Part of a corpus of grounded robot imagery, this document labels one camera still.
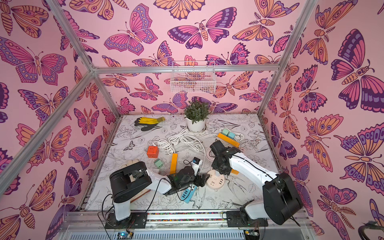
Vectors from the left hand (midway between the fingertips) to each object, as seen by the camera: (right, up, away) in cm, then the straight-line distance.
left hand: (207, 173), depth 87 cm
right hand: (+4, +3, -2) cm, 6 cm away
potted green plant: (-6, +35, +7) cm, 37 cm away
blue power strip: (-11, -9, -7) cm, 15 cm away
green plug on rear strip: (+14, +24, +18) cm, 33 cm away
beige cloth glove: (-48, +5, +6) cm, 49 cm away
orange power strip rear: (+15, +19, +12) cm, 27 cm away
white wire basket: (-8, +60, +9) cm, 61 cm away
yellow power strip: (-20, +4, 0) cm, 20 cm away
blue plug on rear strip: (+18, +22, +16) cm, 33 cm away
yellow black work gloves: (-42, +31, +26) cm, 58 cm away
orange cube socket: (-34, +12, +6) cm, 36 cm away
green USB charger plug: (-29, +5, +4) cm, 30 cm away
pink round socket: (+5, -2, -4) cm, 7 cm away
